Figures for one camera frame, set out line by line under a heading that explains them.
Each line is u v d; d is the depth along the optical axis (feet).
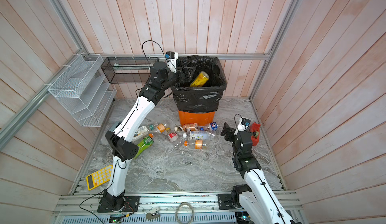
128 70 3.32
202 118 3.31
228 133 2.26
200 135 3.04
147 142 2.94
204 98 2.57
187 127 3.21
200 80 2.84
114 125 3.34
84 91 2.41
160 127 3.19
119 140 1.72
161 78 1.91
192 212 2.31
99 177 2.66
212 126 3.21
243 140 1.81
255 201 1.91
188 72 2.19
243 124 2.13
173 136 3.05
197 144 2.95
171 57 2.09
